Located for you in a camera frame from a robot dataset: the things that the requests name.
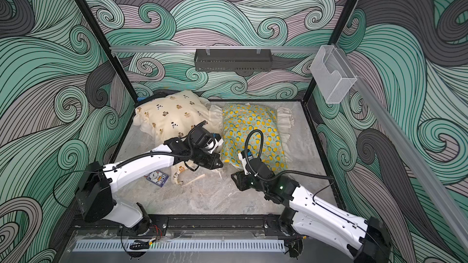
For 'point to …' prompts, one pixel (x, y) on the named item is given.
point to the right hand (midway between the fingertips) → (233, 177)
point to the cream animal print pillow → (169, 117)
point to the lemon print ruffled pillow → (236, 121)
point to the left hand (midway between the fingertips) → (223, 164)
